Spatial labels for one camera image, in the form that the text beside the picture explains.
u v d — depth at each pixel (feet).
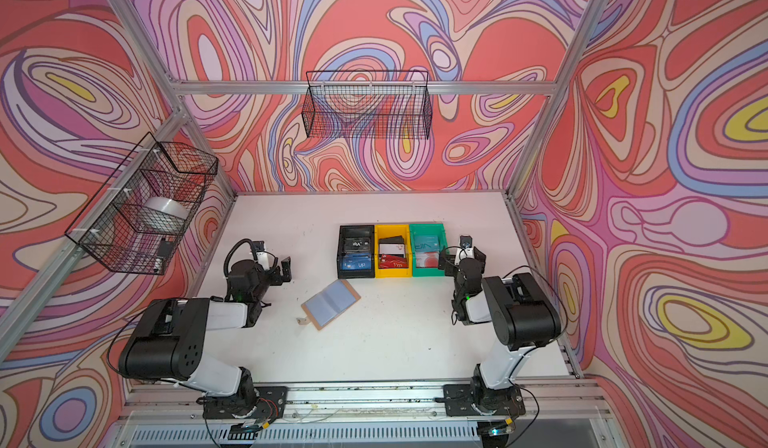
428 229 3.22
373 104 3.15
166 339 1.49
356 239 3.41
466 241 2.65
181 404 2.46
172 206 2.41
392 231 3.31
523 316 1.57
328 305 2.92
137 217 2.43
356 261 3.22
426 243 3.33
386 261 3.24
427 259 3.21
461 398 2.41
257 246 2.61
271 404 2.37
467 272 2.37
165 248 2.41
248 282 2.36
